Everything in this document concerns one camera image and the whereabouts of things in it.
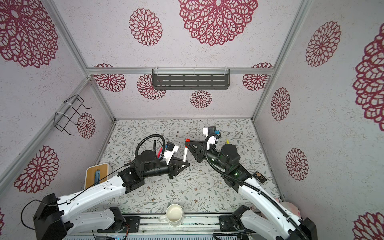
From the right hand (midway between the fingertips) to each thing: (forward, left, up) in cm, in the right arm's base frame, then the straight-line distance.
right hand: (186, 142), depth 62 cm
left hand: (-4, 0, -12) cm, 12 cm away
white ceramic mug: (-21, +7, -36) cm, 42 cm away
